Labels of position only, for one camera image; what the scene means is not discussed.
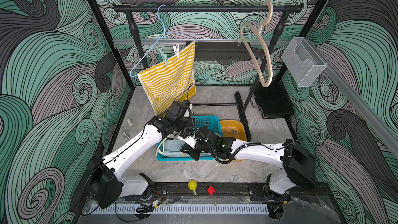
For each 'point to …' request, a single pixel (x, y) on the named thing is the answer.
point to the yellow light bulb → (192, 185)
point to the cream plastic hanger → (160, 148)
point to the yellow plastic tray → (233, 129)
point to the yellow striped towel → (166, 84)
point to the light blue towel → (172, 148)
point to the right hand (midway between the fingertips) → (180, 150)
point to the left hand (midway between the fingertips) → (195, 122)
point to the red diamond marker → (211, 190)
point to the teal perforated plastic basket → (213, 122)
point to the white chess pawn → (130, 123)
